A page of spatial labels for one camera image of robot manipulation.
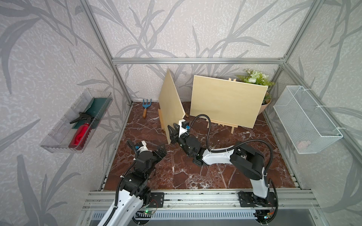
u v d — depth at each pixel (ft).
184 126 2.20
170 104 2.96
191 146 2.03
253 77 3.07
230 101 2.78
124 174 1.90
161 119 3.34
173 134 2.34
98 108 2.32
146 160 1.91
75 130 2.10
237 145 1.69
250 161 1.64
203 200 2.47
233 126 3.16
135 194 1.74
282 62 3.07
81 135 1.89
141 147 2.27
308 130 1.96
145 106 3.90
